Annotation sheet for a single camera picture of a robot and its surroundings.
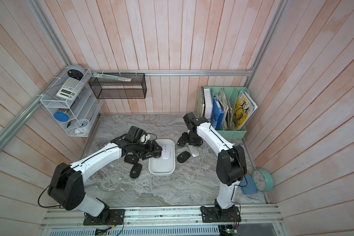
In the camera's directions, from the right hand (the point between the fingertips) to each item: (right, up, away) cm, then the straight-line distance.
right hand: (187, 142), depth 90 cm
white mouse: (-14, -7, +5) cm, 16 cm away
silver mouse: (+5, -6, +8) cm, 12 cm away
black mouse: (-36, -11, +2) cm, 37 cm away
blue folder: (+20, +18, +5) cm, 27 cm away
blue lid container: (-69, +15, -14) cm, 72 cm away
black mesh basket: (-55, +38, +14) cm, 69 cm away
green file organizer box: (+33, +34, +14) cm, 50 cm away
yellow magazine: (+40, +23, +8) cm, 46 cm away
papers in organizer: (+24, +28, +5) cm, 37 cm away
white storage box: (-14, -14, 0) cm, 20 cm away
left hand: (-17, -5, -8) cm, 20 cm away
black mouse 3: (-2, -9, +3) cm, 10 cm away
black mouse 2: (-32, -17, -2) cm, 36 cm away
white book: (+13, +24, -1) cm, 27 cm away
